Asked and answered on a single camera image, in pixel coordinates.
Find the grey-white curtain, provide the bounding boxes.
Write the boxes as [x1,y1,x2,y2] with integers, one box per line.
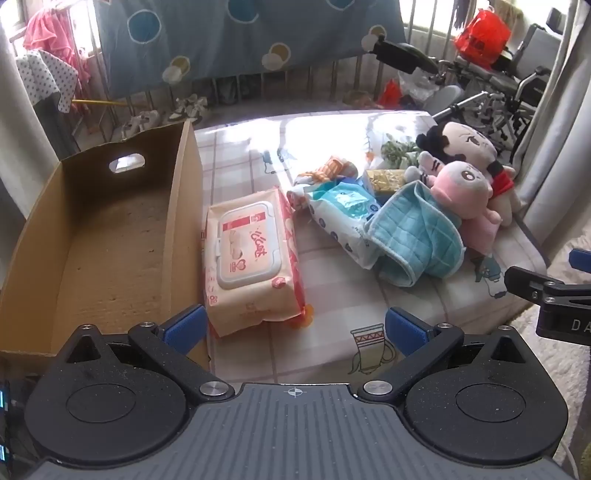
[508,0,591,259]
[0,28,61,222]

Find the grey hanging cloth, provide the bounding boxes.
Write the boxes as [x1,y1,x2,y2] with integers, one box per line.
[34,92,77,158]

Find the metal railing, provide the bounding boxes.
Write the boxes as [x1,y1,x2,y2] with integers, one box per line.
[69,0,458,134]

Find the brown cardboard box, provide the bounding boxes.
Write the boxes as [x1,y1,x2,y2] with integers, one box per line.
[0,120,213,370]

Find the small red bag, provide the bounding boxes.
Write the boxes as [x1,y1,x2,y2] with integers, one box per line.
[379,79,402,109]

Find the blue dotted quilt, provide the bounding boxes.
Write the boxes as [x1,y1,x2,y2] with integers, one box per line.
[92,0,407,100]

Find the black-haired plush doll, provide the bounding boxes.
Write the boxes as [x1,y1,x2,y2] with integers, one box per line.
[416,121,522,227]

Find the polka-dot white cloth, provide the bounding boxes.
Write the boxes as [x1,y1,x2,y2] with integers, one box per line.
[16,50,79,114]

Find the green knitted plush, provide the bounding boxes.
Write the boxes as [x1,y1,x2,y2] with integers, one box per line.
[381,138,421,169]

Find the black padded armrest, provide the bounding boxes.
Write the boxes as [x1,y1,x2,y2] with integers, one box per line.
[374,39,439,75]

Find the folded wheelchair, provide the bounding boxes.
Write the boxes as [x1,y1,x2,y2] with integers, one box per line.
[431,23,564,153]

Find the dark hanging garment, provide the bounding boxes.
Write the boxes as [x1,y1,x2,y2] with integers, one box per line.
[450,0,522,24]

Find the orange striped sock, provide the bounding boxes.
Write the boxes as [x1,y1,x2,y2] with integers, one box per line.
[295,157,356,185]

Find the gold tissue pack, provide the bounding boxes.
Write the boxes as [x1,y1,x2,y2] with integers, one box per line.
[362,168,409,197]

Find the pink hanging clothes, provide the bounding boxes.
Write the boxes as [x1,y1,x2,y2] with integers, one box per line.
[23,4,93,86]

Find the white plastic bag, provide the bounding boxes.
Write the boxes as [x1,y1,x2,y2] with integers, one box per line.
[399,69,437,104]

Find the pink plush doll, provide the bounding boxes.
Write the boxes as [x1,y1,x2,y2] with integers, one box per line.
[427,161,492,219]

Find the red plastic bag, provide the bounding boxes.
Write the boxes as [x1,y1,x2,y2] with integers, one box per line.
[454,8,512,64]

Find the pink wet wipes pack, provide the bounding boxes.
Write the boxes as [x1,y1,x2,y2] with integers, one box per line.
[201,186,308,340]

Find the teal quilted cloth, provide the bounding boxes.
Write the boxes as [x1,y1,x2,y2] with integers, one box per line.
[365,181,465,288]

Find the grey striped sock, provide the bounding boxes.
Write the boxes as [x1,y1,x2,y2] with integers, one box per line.
[405,151,445,186]

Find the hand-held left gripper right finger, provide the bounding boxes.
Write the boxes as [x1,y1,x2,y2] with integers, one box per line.
[358,307,534,403]

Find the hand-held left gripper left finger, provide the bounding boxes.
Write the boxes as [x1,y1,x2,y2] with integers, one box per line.
[58,304,234,403]

